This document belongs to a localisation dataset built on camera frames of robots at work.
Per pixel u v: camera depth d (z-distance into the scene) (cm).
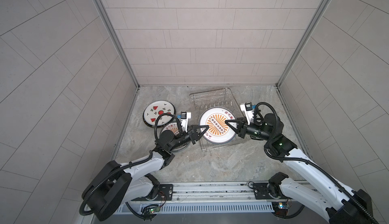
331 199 41
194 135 63
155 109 100
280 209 68
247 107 60
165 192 71
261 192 71
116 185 40
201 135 67
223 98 108
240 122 61
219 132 68
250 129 61
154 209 65
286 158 51
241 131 60
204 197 71
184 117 65
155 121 94
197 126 67
